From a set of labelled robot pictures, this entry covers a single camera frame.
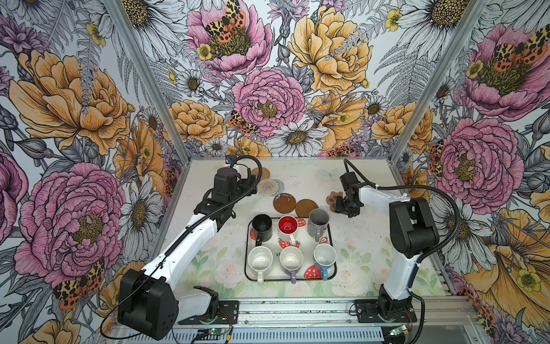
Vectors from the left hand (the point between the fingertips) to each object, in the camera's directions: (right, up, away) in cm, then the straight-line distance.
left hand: (244, 182), depth 82 cm
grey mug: (+29, -18, +12) cm, 36 cm away
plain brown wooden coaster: (+24, -12, +20) cm, 34 cm away
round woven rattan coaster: (+5, +4, +33) cm, 34 cm away
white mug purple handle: (+18, -31, +5) cm, 36 cm away
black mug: (+6, -18, +9) cm, 21 cm away
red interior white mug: (+17, -19, +12) cm, 28 cm away
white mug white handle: (+6, -30, +3) cm, 31 cm away
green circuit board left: (-7, -48, -11) cm, 50 cm away
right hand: (+41, -15, +16) cm, 47 cm away
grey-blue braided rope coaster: (+14, -3, +27) cm, 31 cm away
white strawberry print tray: (+24, -34, +1) cm, 42 cm away
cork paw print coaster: (+38, -9, +22) cm, 45 cm away
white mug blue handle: (+31, -29, +3) cm, 42 cm away
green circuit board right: (+51, -49, -10) cm, 72 cm away
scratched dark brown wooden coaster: (+15, -11, +21) cm, 28 cm away
